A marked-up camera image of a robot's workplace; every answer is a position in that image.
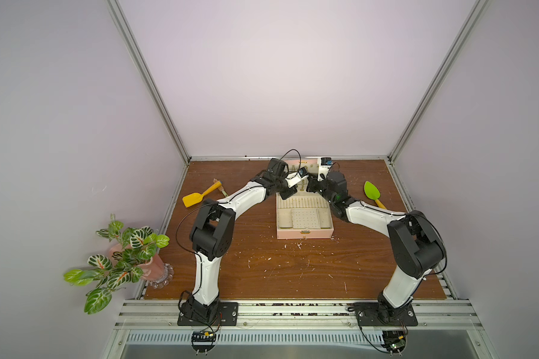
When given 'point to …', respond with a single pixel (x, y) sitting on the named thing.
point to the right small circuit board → (394, 341)
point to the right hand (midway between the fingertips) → (313, 168)
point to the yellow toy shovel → (192, 199)
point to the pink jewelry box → (306, 215)
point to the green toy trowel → (373, 192)
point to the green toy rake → (220, 187)
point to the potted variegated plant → (133, 249)
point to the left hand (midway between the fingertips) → (297, 182)
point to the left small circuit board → (203, 341)
